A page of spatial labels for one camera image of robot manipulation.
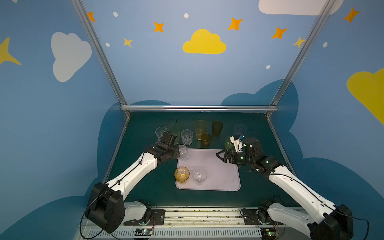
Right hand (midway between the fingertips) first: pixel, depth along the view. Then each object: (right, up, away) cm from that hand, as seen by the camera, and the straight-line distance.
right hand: (223, 153), depth 78 cm
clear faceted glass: (-39, +11, +21) cm, 46 cm away
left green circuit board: (-40, -36, -8) cm, 55 cm away
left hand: (-24, 0, +6) cm, 25 cm away
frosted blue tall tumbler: (+15, +13, +19) cm, 27 cm away
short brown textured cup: (-7, +5, +24) cm, 26 cm away
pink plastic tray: (-7, -13, +11) cm, 19 cm away
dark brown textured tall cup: (+1, +15, +26) cm, 30 cm away
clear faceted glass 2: (-22, -3, +13) cm, 26 cm away
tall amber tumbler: (-11, +15, +22) cm, 29 cm away
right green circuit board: (+21, -37, -7) cm, 43 cm away
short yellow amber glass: (-23, -15, +10) cm, 29 cm away
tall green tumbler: (-28, +12, +19) cm, 36 cm away
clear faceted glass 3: (-21, +8, +26) cm, 34 cm away
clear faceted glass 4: (-13, -15, +10) cm, 22 cm away
